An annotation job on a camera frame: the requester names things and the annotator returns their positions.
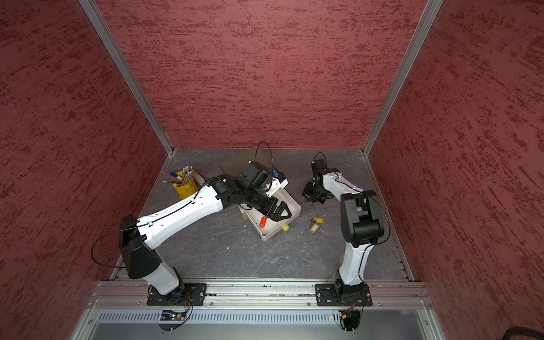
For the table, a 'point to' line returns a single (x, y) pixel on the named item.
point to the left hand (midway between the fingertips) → (279, 214)
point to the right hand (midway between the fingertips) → (306, 200)
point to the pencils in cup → (183, 180)
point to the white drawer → (268, 228)
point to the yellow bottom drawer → (244, 216)
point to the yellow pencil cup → (186, 190)
